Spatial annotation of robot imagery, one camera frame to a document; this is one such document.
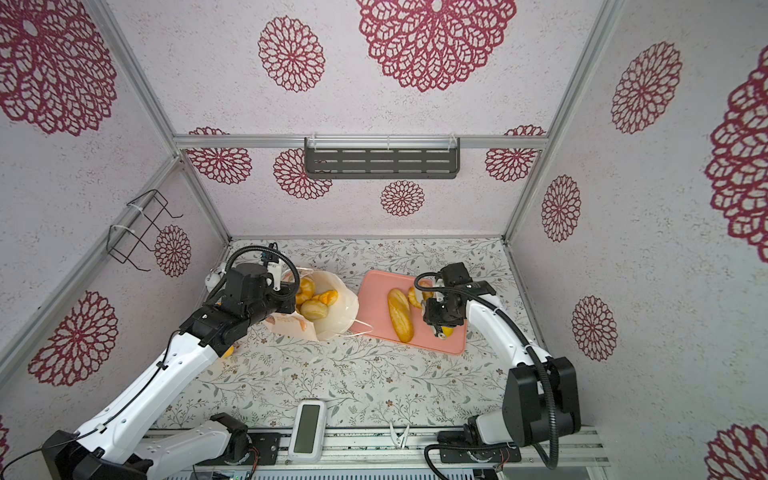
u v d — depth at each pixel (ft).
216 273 3.11
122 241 2.39
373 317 3.34
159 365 1.47
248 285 1.82
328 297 3.05
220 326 1.63
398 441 2.42
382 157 3.06
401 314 3.09
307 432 2.39
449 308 2.32
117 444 1.26
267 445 2.41
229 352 1.74
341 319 2.92
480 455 2.26
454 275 2.21
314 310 2.92
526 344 1.50
